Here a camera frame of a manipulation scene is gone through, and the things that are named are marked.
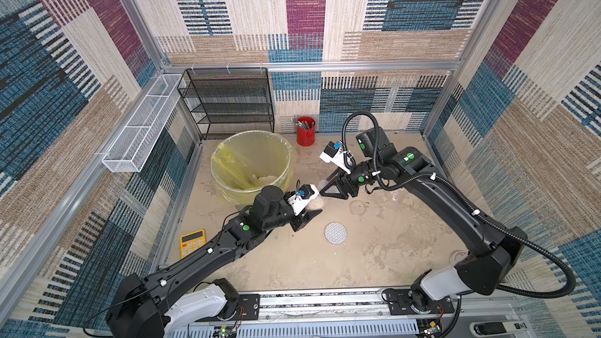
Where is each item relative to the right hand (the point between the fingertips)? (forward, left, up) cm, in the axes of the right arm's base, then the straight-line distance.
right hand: (330, 189), depth 69 cm
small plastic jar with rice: (-2, +3, -4) cm, 5 cm away
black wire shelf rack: (+52, +42, -7) cm, 67 cm away
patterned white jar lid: (-2, -4, -26) cm, 26 cm away
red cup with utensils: (+42, +7, -17) cm, 46 cm away
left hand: (-1, +4, -6) cm, 7 cm away
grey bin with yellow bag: (+19, +29, -10) cm, 36 cm away
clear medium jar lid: (+8, -13, -26) cm, 31 cm away
